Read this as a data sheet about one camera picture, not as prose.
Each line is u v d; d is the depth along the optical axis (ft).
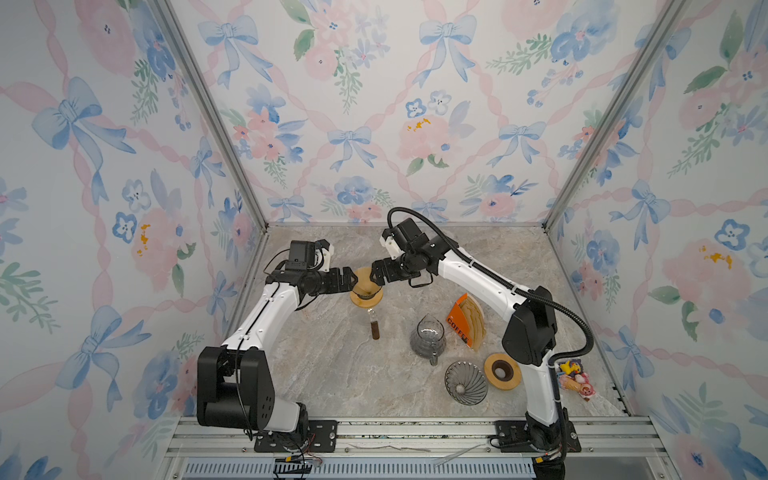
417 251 2.16
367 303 2.82
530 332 1.69
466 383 2.62
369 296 2.81
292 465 2.40
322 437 2.42
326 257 2.61
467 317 2.82
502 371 2.75
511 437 2.41
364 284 2.75
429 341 2.67
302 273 2.01
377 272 2.57
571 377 2.63
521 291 1.72
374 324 2.81
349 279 2.56
